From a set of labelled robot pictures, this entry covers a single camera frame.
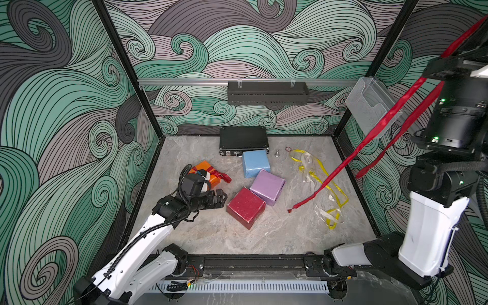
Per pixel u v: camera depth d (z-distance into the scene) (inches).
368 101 32.3
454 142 10.6
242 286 27.5
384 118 17.2
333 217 33.7
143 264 17.7
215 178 36.4
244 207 32.2
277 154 43.1
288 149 44.9
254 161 39.5
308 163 40.9
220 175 36.7
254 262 29.9
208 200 25.6
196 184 22.1
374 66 34.7
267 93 38.5
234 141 46.1
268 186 35.6
